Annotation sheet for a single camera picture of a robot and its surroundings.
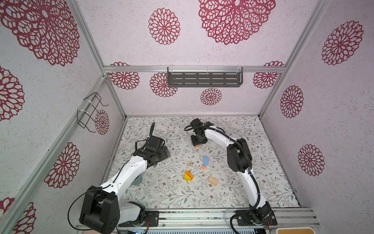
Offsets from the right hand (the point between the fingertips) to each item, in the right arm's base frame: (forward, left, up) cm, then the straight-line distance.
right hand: (195, 140), depth 102 cm
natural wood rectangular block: (-27, -11, -3) cm, 29 cm away
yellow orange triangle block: (-26, +4, -1) cm, 26 cm away
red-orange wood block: (-5, -2, +1) cm, 5 cm away
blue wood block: (-14, -7, -3) cm, 16 cm away
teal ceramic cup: (-31, +32, +5) cm, 45 cm away
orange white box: (-51, -44, +2) cm, 67 cm away
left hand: (-18, +20, +7) cm, 28 cm away
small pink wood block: (-19, -6, -2) cm, 20 cm away
